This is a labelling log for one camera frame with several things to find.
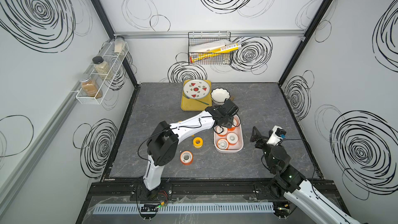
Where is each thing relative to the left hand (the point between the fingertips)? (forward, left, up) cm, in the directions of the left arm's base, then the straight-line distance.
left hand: (227, 121), depth 87 cm
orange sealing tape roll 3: (-1, +2, -10) cm, 11 cm away
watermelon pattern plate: (+33, +20, -10) cm, 40 cm away
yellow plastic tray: (+20, +23, -11) cm, 32 cm away
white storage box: (-11, -7, -9) cm, 16 cm away
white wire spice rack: (+32, +71, +15) cm, 79 cm away
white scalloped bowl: (+27, +3, -9) cm, 29 cm away
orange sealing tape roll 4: (-6, -4, -10) cm, 12 cm away
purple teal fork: (+24, +18, -12) cm, 32 cm away
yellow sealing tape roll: (-9, +16, -10) cm, 21 cm away
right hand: (-8, -16, +5) cm, 19 cm away
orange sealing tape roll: (-17, +22, -11) cm, 30 cm away
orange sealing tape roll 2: (+1, -4, -8) cm, 9 cm away
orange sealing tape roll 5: (-9, +2, -10) cm, 14 cm away
